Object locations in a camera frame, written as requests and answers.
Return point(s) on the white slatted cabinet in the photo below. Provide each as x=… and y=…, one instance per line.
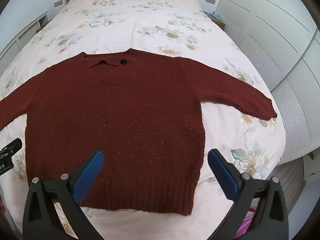
x=23, y=36

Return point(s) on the grey wall switch plate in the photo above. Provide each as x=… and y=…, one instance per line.
x=58, y=3
x=210, y=0

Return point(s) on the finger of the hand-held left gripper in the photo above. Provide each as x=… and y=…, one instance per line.
x=13, y=145

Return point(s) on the pink striped cloth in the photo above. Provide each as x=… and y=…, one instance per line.
x=246, y=226

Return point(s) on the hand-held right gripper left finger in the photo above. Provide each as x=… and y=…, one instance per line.
x=90, y=172

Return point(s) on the dark red knitted sweater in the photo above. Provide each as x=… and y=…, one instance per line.
x=130, y=120

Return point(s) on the wooden nightstand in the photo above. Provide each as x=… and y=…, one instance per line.
x=217, y=19

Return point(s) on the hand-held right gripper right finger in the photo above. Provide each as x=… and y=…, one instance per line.
x=222, y=173

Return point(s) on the floral white bed blanket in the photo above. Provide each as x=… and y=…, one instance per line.
x=140, y=20

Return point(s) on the white wardrobe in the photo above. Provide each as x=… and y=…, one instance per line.
x=277, y=42

